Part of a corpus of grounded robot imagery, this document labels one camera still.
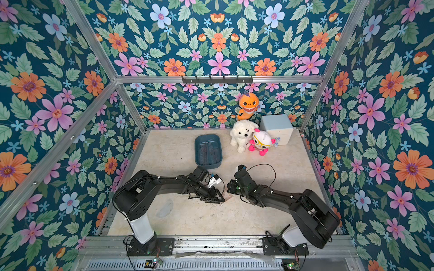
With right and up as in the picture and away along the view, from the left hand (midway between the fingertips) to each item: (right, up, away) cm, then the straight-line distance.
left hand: (222, 201), depth 85 cm
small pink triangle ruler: (+2, +2, +4) cm, 5 cm away
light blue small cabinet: (+34, +41, +17) cm, 55 cm away
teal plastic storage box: (-10, +34, +30) cm, 46 cm away
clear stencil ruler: (-7, +23, +20) cm, 32 cm away
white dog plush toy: (+11, +36, +11) cm, 39 cm away
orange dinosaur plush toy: (+15, +53, +13) cm, 57 cm away
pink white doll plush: (+22, +31, +9) cm, 39 cm away
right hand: (+2, +8, +3) cm, 9 cm away
